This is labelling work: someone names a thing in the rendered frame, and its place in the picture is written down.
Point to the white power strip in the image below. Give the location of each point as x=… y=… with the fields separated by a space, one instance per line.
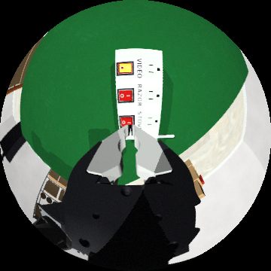
x=139 y=86

